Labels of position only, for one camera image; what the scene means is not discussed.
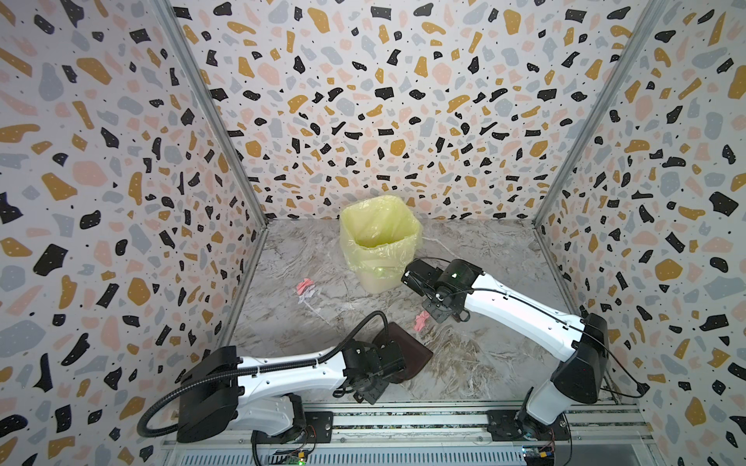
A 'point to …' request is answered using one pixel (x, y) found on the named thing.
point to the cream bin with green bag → (379, 235)
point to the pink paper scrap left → (420, 321)
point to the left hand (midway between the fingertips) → (377, 385)
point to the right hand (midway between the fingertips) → (438, 298)
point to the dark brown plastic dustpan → (416, 354)
